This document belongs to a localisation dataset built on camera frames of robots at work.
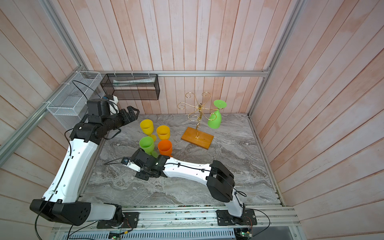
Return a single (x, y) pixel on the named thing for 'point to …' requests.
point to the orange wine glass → (165, 147)
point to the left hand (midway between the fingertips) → (133, 117)
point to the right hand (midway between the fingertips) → (139, 168)
